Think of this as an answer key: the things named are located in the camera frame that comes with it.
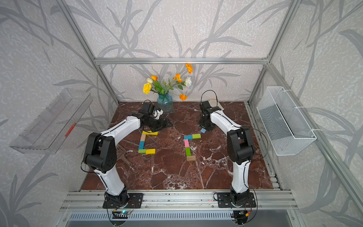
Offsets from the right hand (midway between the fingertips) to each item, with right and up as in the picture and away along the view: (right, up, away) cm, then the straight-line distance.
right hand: (202, 126), depth 97 cm
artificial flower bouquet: (-14, +32, +1) cm, 34 cm away
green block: (-10, -16, -6) cm, 19 cm away
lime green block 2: (-4, -7, +3) cm, 9 cm away
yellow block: (-34, -5, +2) cm, 35 cm away
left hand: (-23, 0, -6) cm, 24 cm away
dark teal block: (-10, -8, +3) cm, 13 cm away
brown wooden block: (-8, -20, -8) cm, 23 cm away
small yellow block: (-40, -5, +2) cm, 40 cm away
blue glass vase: (-27, +17, +9) cm, 34 cm away
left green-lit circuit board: (-44, -44, -25) cm, 67 cm away
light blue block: (0, -3, -4) cm, 5 cm away
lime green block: (-40, -16, -5) cm, 43 cm away
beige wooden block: (-42, -9, +1) cm, 43 cm away
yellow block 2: (-35, -16, -5) cm, 39 cm away
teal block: (-41, -12, -3) cm, 43 cm away
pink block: (-11, -12, -1) cm, 16 cm away
